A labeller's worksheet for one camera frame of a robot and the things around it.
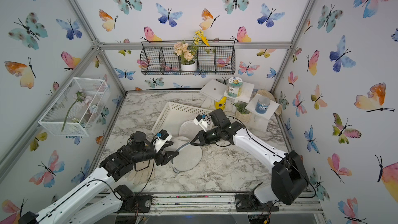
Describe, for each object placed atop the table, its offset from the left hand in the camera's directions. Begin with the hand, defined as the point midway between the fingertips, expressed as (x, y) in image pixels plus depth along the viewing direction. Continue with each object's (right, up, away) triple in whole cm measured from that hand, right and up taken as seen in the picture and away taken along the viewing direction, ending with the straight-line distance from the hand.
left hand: (175, 147), depth 72 cm
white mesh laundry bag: (+5, -7, +8) cm, 12 cm away
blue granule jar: (+44, +19, +11) cm, 49 cm away
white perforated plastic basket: (-8, +13, +34) cm, 37 cm away
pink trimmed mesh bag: (+4, +4, +23) cm, 24 cm away
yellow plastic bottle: (+24, +21, +30) cm, 44 cm away
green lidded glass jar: (+29, +30, +10) cm, 43 cm away
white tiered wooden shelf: (+20, +29, +28) cm, 45 cm away
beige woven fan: (+60, +28, +46) cm, 81 cm away
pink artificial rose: (-45, +23, +3) cm, 51 cm away
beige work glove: (-11, -8, -8) cm, 16 cm away
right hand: (+8, +2, +1) cm, 8 cm away
